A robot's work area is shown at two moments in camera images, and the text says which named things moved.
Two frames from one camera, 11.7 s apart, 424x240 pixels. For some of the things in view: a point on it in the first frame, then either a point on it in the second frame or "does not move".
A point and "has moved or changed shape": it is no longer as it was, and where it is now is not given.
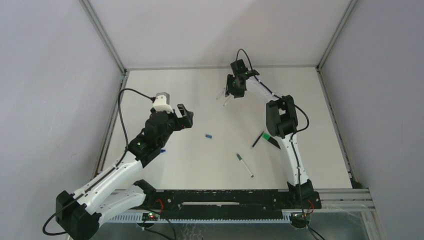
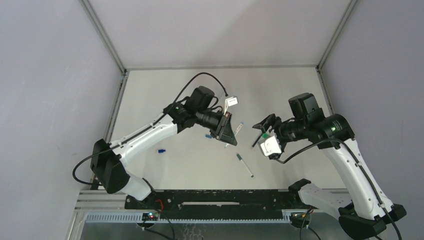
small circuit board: (150, 216) does not move
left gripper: (177, 121) → (220, 126)
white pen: (225, 104) has moved or changed shape
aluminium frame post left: (104, 35) does not move
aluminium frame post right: (348, 11) does not move
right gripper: (234, 88) → (274, 125)
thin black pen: (254, 144) does not move
